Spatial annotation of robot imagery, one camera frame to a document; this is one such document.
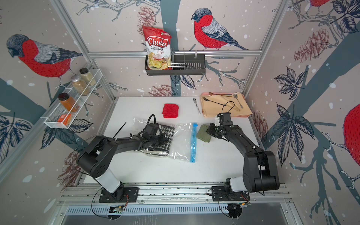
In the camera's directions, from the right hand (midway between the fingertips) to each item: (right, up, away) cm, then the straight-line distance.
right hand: (206, 129), depth 90 cm
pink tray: (+6, +27, +33) cm, 43 cm away
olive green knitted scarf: (-3, -3, -1) cm, 4 cm away
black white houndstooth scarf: (-28, -12, -3) cm, 31 cm away
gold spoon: (+11, +26, +32) cm, 43 cm away
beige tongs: (+25, +17, +27) cm, 41 cm away
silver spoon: (+31, +25, +31) cm, 51 cm away
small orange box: (-71, +9, -25) cm, 76 cm away
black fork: (+4, +22, +29) cm, 37 cm away
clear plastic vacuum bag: (-17, -8, +2) cm, 19 cm away
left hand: (-24, -7, +3) cm, 25 cm away
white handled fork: (-6, +20, +28) cm, 35 cm away
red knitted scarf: (-25, +12, +17) cm, 33 cm away
